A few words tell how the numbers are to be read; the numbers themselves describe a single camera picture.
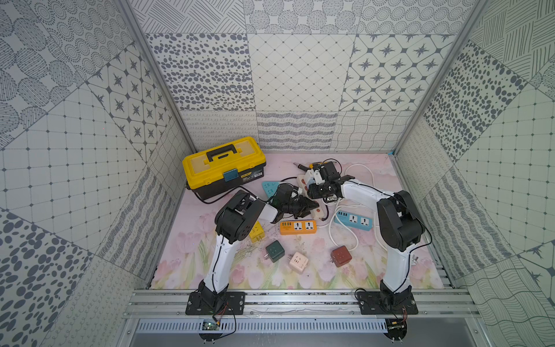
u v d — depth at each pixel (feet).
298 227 2.96
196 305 2.39
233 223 1.85
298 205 2.90
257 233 2.82
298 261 2.57
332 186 2.42
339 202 3.22
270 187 3.39
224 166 3.05
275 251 2.64
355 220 3.02
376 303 2.40
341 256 2.62
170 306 2.45
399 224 1.70
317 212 3.05
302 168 3.76
